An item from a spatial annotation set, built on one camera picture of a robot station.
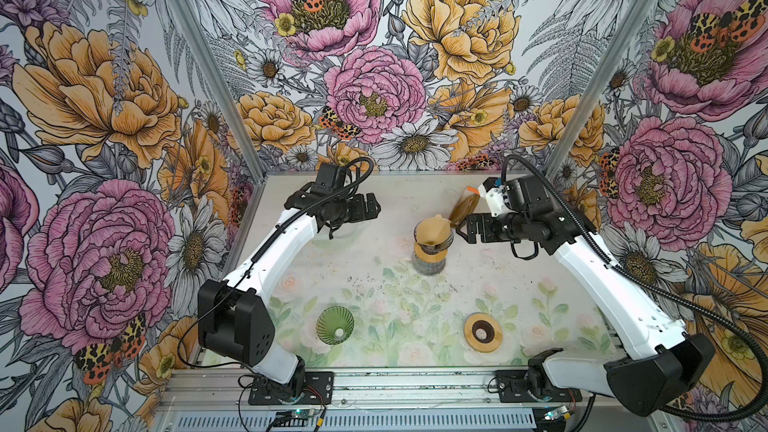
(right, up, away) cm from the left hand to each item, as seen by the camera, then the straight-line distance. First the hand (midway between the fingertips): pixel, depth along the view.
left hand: (365, 219), depth 83 cm
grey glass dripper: (+20, -9, +4) cm, 22 cm away
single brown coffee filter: (+19, -3, +1) cm, 19 cm away
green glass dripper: (-8, -29, +1) cm, 30 cm away
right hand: (+28, -4, -8) cm, 29 cm away
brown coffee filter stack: (+31, +2, +20) cm, 37 cm away
